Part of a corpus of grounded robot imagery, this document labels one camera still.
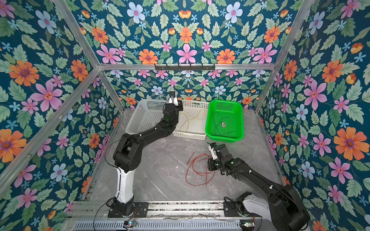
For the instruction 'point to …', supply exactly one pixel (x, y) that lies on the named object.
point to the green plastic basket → (225, 121)
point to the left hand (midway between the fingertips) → (174, 93)
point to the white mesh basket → (145, 113)
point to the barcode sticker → (223, 123)
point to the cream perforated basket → (192, 120)
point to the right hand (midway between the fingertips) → (210, 160)
